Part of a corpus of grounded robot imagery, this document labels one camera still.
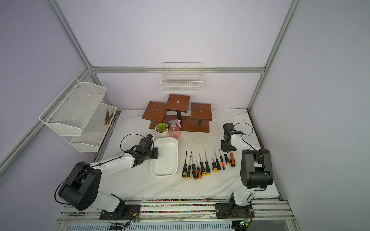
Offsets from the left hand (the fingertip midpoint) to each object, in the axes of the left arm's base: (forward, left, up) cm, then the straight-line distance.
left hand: (156, 153), depth 92 cm
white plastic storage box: (-6, -7, -4) cm, 10 cm away
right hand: (+2, -49, 0) cm, 49 cm away
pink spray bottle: (+14, -12, +5) cm, 19 cm away
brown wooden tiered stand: (+21, -14, +20) cm, 32 cm away
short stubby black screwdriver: (-9, -38, -1) cm, 39 cm away
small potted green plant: (+15, -2, +5) cm, 16 cm away
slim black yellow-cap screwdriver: (-7, -41, -3) cm, 41 cm away
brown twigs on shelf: (+21, +35, +11) cm, 42 cm away
